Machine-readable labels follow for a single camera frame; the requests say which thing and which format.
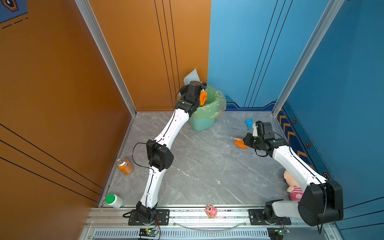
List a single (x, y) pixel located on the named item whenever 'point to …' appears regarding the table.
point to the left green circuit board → (148, 232)
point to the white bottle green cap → (114, 201)
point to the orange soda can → (124, 165)
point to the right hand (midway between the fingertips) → (242, 139)
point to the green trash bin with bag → (204, 118)
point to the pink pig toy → (211, 211)
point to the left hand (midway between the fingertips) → (182, 85)
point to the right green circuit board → (277, 233)
